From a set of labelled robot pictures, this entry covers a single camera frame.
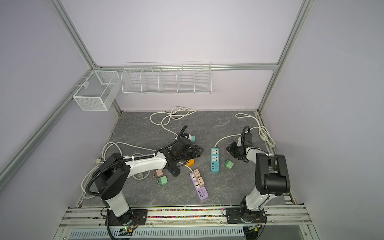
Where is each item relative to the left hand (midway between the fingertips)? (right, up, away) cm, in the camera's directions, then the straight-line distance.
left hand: (201, 152), depth 86 cm
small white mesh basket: (-71, +39, +16) cm, 82 cm away
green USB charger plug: (-22, -15, -2) cm, 27 cm away
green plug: (+17, -8, +3) cm, 19 cm away
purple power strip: (0, -19, -7) cm, 20 cm away
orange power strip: (-7, -6, +3) cm, 10 cm away
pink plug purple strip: (-3, -10, -5) cm, 11 cm away
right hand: (+18, 0, +11) cm, 21 cm away
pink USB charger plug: (-25, -12, 0) cm, 28 cm away
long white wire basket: (-23, +47, +12) cm, 54 cm away
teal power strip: (+8, -6, +5) cm, 11 cm away
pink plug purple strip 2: (-1, -14, -8) cm, 16 cm away
